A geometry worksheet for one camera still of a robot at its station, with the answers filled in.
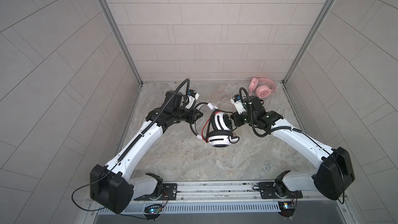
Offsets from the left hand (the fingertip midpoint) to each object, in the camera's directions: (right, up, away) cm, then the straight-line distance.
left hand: (205, 112), depth 73 cm
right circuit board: (+37, -42, -5) cm, 56 cm away
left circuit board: (-22, -40, -8) cm, 46 cm away
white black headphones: (+6, -6, -17) cm, 19 cm away
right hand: (+13, -3, +8) cm, 16 cm away
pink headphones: (+39, +14, +32) cm, 52 cm away
